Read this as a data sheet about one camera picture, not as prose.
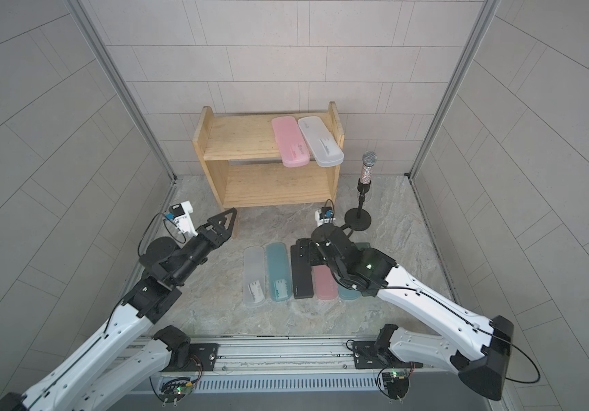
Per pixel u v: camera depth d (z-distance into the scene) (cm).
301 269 87
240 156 67
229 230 59
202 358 71
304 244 62
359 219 99
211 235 58
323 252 52
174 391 66
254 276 87
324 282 83
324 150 66
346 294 83
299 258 62
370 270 47
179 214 58
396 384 69
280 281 84
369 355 67
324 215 61
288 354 72
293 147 66
